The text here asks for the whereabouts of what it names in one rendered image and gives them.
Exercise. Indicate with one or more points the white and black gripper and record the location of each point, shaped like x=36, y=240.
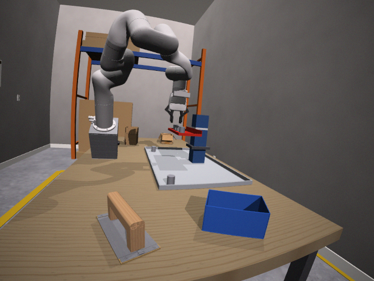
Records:
x=177, y=104

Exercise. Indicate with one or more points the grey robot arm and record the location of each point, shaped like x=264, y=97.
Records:
x=117, y=65

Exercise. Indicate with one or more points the sanding float with wooden handle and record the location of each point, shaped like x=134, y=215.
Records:
x=122, y=220

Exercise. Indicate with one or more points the blue open box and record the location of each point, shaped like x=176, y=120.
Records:
x=236, y=214

